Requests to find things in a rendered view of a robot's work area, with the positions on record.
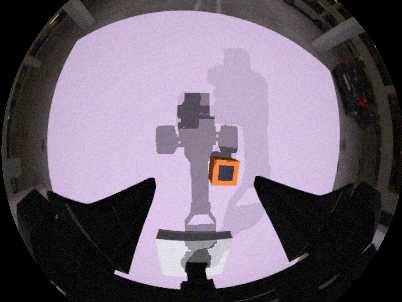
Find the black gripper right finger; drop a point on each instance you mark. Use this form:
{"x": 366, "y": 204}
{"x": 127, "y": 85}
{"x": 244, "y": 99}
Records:
{"x": 297, "y": 216}

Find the orange block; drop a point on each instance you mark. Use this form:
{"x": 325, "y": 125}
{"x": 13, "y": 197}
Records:
{"x": 223, "y": 170}

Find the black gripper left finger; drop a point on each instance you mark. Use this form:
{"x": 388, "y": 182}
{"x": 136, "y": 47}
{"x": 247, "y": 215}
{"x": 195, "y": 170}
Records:
{"x": 113, "y": 224}

